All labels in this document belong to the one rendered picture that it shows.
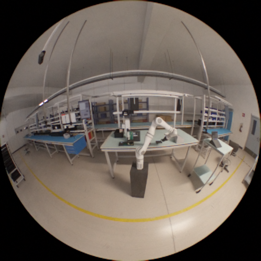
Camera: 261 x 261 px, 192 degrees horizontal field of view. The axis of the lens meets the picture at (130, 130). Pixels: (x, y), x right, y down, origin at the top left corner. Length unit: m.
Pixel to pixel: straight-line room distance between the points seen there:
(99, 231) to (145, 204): 1.02
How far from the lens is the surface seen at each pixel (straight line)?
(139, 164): 1.04
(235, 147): 3.01
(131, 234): 1.66
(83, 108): 2.19
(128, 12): 2.30
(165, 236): 1.74
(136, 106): 3.16
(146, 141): 0.90
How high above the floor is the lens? 1.66
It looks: 18 degrees down
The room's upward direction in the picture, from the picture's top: 3 degrees counter-clockwise
